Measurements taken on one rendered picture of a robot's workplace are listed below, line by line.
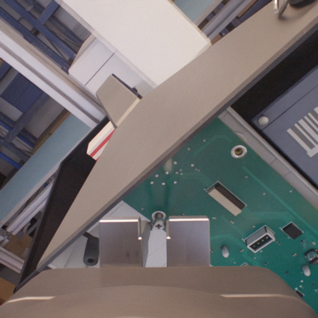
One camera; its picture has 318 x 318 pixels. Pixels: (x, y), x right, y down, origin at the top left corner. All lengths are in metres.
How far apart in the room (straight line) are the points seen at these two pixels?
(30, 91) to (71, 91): 3.39
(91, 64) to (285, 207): 0.53
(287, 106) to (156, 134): 0.05
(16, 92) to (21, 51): 3.44
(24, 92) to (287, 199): 4.12
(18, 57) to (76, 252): 0.69
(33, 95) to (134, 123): 4.05
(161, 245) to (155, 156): 0.07
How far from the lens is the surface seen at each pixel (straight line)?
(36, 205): 1.93
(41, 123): 4.88
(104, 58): 0.68
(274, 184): 0.18
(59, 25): 4.31
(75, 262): 0.20
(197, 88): 0.17
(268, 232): 0.19
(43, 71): 0.85
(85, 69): 0.69
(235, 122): 0.17
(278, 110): 0.17
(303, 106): 0.17
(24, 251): 4.54
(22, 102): 4.31
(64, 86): 0.85
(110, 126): 0.65
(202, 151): 0.17
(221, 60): 0.17
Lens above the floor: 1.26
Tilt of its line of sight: 21 degrees down
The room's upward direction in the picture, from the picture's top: 51 degrees counter-clockwise
